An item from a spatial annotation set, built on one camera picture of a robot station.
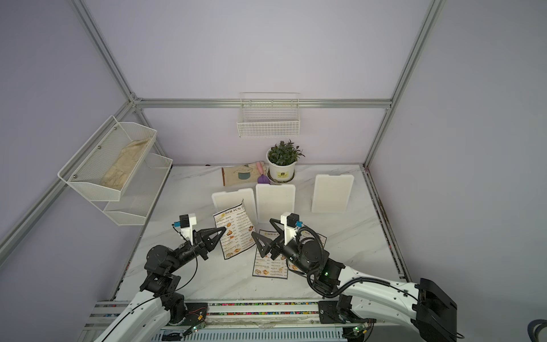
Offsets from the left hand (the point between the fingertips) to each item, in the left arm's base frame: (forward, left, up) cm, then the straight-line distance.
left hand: (225, 231), depth 70 cm
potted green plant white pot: (+41, -19, -6) cm, 46 cm away
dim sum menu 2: (-4, -13, -23) cm, 26 cm away
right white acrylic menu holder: (+24, -41, -9) cm, 48 cm away
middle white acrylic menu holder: (+18, -15, -8) cm, 25 cm away
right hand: (0, -13, +1) cm, 13 cm away
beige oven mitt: (+45, 0, -21) cm, 50 cm away
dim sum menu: (+1, -4, -4) cm, 6 cm away
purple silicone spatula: (+41, -9, -20) cm, 46 cm away
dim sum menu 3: (-5, -19, -23) cm, 30 cm away
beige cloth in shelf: (+24, +42, +7) cm, 49 cm away
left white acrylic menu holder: (+15, +5, -4) cm, 17 cm away
